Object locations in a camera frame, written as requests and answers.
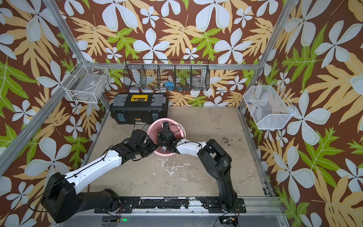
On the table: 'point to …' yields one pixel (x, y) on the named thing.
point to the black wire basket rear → (167, 74)
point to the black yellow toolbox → (138, 108)
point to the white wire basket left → (86, 83)
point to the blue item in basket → (169, 84)
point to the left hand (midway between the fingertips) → (160, 144)
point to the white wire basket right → (269, 108)
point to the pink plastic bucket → (177, 128)
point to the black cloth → (164, 149)
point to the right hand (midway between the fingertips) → (157, 137)
